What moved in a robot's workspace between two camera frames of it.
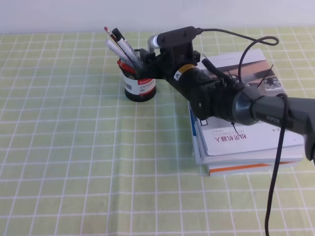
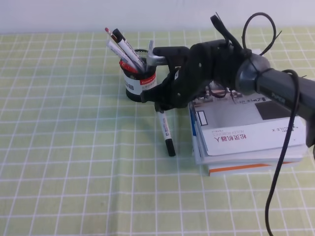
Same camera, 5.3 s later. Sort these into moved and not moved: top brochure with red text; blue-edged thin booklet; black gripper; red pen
Moved: black gripper
Not moved: top brochure with red text; blue-edged thin booklet; red pen
